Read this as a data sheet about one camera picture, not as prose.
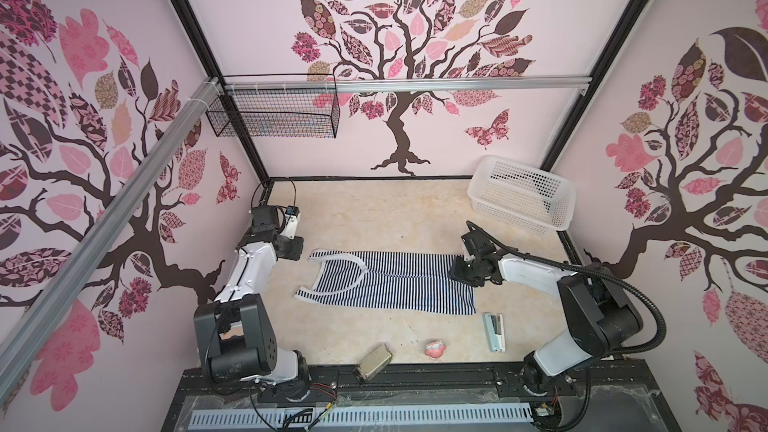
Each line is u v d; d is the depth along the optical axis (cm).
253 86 90
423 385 74
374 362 75
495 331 80
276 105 95
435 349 75
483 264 69
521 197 114
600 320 45
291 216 79
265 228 68
